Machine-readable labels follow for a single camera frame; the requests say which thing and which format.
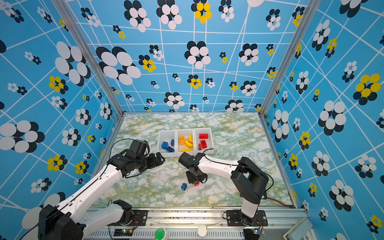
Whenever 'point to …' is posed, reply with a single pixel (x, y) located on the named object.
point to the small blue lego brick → (184, 186)
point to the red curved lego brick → (196, 184)
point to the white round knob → (202, 231)
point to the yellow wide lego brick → (185, 149)
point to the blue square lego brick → (169, 149)
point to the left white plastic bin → (167, 135)
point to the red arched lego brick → (203, 144)
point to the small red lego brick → (200, 146)
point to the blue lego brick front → (172, 142)
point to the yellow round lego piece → (189, 144)
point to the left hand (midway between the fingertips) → (160, 161)
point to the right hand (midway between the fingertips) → (194, 180)
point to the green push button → (159, 234)
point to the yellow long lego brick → (190, 138)
